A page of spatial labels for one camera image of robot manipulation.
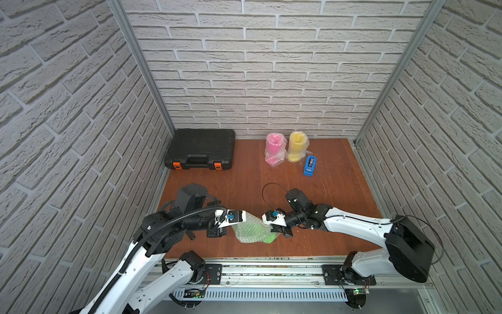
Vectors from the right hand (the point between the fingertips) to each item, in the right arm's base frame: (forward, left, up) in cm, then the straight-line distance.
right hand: (268, 227), depth 77 cm
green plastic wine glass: (-4, +5, +9) cm, 11 cm away
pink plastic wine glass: (+42, -7, +6) cm, 43 cm away
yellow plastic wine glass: (+45, -20, +4) cm, 49 cm away
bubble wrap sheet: (+41, -12, -1) cm, 43 cm away
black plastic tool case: (+49, +34, -4) cm, 60 cm away
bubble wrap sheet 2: (+40, -24, +1) cm, 46 cm away
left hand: (-1, +10, +18) cm, 21 cm away
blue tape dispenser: (+34, -26, -6) cm, 43 cm away
